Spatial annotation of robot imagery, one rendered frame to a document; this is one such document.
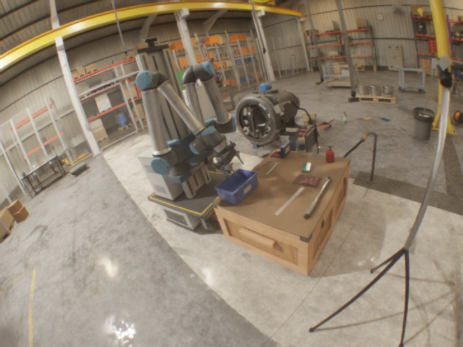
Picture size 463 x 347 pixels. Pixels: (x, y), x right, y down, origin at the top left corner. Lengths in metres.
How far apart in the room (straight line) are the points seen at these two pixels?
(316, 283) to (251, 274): 0.50
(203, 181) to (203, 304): 1.24
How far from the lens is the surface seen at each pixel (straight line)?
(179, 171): 1.66
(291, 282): 1.56
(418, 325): 1.61
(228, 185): 1.64
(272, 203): 1.43
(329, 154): 1.81
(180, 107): 1.44
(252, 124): 2.90
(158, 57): 1.94
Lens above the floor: 1.37
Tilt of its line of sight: 28 degrees down
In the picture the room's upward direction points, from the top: 16 degrees counter-clockwise
